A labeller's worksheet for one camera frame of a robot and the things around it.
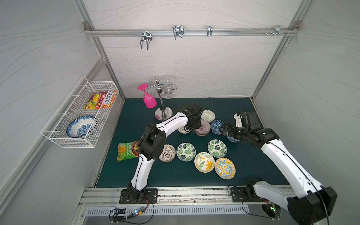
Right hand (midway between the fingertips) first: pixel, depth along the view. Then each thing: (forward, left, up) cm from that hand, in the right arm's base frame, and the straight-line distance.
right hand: (226, 129), depth 78 cm
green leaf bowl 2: (-3, +3, -19) cm, 19 cm away
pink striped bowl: (+13, +10, -15) cm, 22 cm away
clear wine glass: (+33, +39, -4) cm, 51 cm away
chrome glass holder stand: (+32, +41, +3) cm, 52 cm away
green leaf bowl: (-7, +23, -18) cm, 30 cm away
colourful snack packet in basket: (+5, +72, +15) cm, 73 cm away
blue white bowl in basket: (-11, +71, +15) cm, 73 cm away
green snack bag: (-9, +59, -14) cm, 62 cm away
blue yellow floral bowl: (-16, -1, -18) cm, 24 cm away
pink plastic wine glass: (+24, +50, -3) cm, 56 cm away
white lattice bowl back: (+24, +7, -17) cm, 30 cm away
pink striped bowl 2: (+7, +12, -16) cm, 22 cm away
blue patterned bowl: (+14, +2, -18) cm, 23 cm away
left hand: (+9, +14, -12) cm, 21 cm away
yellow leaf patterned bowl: (-13, +11, -18) cm, 25 cm away
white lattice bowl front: (-9, +34, -18) cm, 40 cm away
